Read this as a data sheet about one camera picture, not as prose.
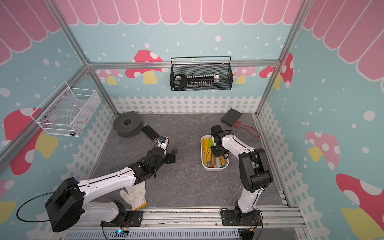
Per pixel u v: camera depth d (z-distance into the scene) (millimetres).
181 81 895
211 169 881
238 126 1128
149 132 1086
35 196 385
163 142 713
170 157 758
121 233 728
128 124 1064
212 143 870
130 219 736
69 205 414
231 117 1198
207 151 968
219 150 801
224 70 937
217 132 761
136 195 815
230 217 742
